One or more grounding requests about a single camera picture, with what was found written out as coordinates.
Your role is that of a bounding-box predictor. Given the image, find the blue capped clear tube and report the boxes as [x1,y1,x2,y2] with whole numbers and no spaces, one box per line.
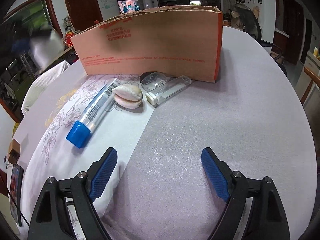
[66,78,120,148]

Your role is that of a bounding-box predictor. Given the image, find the beige seashell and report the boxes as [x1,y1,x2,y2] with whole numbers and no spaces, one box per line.
[112,84,143,109]

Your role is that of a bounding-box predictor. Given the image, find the clear rectangular plastic box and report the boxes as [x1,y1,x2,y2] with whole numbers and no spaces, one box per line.
[145,75,193,107]

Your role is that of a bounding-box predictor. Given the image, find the smartphone on stand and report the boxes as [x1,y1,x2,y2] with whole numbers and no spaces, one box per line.
[10,164,24,226]

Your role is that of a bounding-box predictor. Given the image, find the white floral table mat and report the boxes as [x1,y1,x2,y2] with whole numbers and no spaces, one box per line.
[21,75,153,239]

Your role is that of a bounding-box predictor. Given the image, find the white covered chair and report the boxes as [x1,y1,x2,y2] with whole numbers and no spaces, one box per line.
[21,61,71,116]

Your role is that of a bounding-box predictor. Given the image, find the brown cardboard box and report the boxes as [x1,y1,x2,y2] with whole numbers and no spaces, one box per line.
[71,5,223,82]

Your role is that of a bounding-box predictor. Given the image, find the black office chair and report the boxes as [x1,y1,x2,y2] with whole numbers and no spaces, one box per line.
[234,3,287,75]

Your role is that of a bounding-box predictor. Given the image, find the dark red door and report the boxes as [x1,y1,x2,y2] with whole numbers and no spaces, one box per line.
[65,0,103,31]

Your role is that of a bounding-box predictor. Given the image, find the television screen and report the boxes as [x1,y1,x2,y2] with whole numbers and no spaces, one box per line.
[117,0,140,14]

